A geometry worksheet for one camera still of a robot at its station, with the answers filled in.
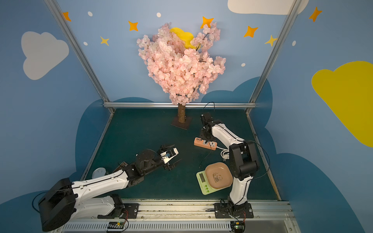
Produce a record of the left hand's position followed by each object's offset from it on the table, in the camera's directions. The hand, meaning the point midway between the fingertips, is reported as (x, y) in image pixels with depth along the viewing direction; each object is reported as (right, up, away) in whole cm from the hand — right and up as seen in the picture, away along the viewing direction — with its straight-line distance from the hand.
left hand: (177, 148), depth 76 cm
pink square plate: (+24, -17, +8) cm, 30 cm away
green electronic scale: (+15, -23, +6) cm, 28 cm away
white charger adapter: (+16, +2, +10) cm, 18 cm away
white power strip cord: (+31, -7, +19) cm, 36 cm away
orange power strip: (+13, +1, +24) cm, 28 cm away
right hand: (+18, +5, +20) cm, 27 cm away
